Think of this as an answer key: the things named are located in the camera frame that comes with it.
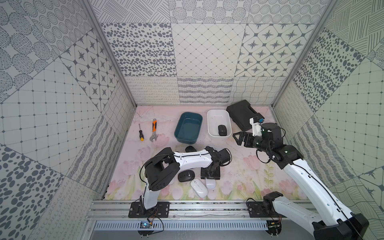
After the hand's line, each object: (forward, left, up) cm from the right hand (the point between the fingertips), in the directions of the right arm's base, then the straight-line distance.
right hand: (240, 137), depth 76 cm
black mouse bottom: (-13, +29, -21) cm, 38 cm away
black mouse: (+19, +5, -20) cm, 28 cm away
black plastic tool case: (+34, -10, -19) cm, 40 cm away
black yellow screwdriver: (+15, +62, -19) cm, 67 cm away
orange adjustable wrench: (+14, +53, -20) cm, 59 cm away
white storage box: (+25, +7, -20) cm, 33 cm away
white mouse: (-17, +15, -21) cm, 31 cm away
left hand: (-17, +11, -20) cm, 28 cm away
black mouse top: (+4, +28, -19) cm, 34 cm away
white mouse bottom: (-19, +21, -21) cm, 35 cm away
